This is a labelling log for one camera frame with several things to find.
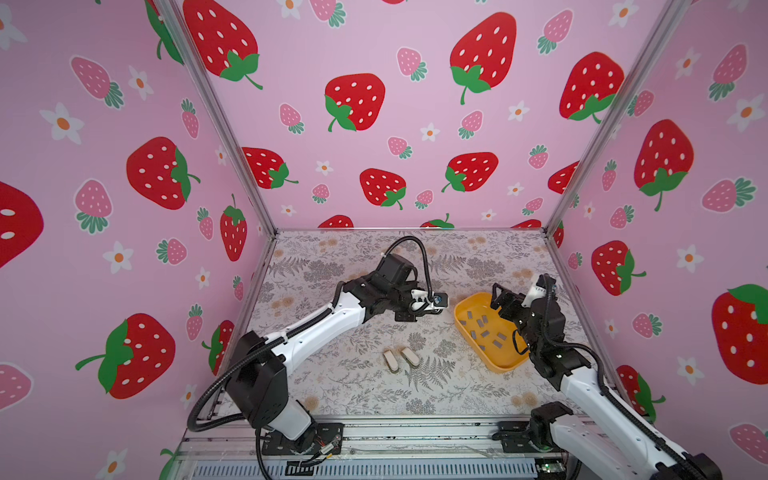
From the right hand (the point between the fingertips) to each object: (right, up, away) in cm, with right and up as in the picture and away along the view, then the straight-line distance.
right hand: (504, 288), depth 80 cm
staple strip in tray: (-2, -13, +15) cm, 20 cm away
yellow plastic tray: (-5, -9, +17) cm, 20 cm away
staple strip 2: (+2, -18, +10) cm, 21 cm away
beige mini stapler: (-31, -22, +4) cm, 38 cm away
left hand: (-21, -3, -1) cm, 21 cm away
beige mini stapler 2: (-25, -21, +6) cm, 33 cm away
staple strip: (-1, -16, +13) cm, 20 cm away
